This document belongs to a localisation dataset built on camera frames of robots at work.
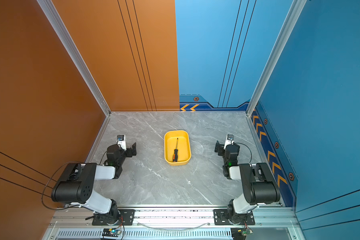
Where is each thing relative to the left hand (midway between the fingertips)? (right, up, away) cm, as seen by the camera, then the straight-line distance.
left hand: (128, 141), depth 94 cm
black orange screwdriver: (+30, -8, 0) cm, 31 cm away
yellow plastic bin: (+36, -4, +6) cm, 36 cm away
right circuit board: (+62, -41, -24) cm, 78 cm away
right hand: (+62, 0, -1) cm, 62 cm away
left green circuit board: (+1, -41, -23) cm, 47 cm away
